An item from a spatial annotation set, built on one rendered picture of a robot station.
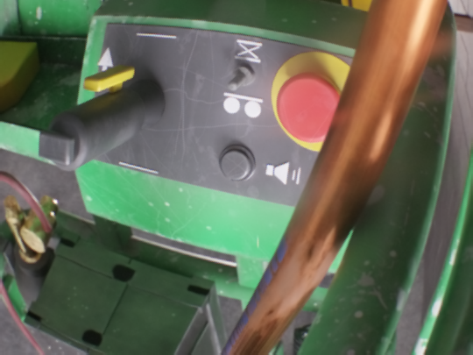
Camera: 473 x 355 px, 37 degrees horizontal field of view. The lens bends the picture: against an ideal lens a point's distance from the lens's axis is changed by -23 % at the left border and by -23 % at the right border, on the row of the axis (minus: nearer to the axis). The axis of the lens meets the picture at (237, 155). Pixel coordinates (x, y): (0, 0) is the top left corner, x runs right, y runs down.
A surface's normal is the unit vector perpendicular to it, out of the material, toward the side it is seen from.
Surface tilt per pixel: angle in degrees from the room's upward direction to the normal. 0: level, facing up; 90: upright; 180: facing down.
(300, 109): 58
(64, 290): 0
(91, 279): 0
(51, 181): 0
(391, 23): 85
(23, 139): 90
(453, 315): 27
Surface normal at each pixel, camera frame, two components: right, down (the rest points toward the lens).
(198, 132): -0.32, 0.22
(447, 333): -0.49, -0.70
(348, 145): -0.62, 0.54
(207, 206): -0.33, 0.69
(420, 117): 0.08, -0.65
